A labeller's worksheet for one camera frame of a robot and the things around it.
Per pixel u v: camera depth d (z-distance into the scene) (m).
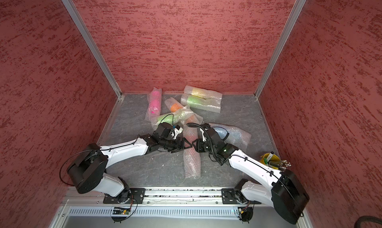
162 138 0.69
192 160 0.78
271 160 0.77
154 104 1.04
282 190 0.40
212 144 0.61
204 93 1.11
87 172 0.43
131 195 0.73
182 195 0.76
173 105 1.03
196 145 0.73
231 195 0.74
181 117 0.93
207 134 0.60
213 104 1.05
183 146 0.73
